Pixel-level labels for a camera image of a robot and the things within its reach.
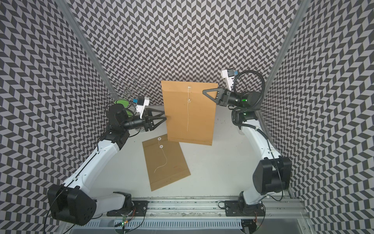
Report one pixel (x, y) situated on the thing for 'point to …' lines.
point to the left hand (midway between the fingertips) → (164, 117)
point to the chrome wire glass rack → (121, 96)
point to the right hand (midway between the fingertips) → (204, 95)
